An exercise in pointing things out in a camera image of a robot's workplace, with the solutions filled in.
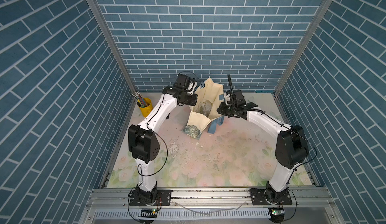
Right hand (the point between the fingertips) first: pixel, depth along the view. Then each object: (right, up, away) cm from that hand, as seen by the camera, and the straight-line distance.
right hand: (217, 109), depth 91 cm
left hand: (-11, +6, -4) cm, 13 cm away
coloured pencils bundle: (-51, +7, +8) cm, 52 cm away
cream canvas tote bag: (-4, +8, +13) cm, 15 cm away
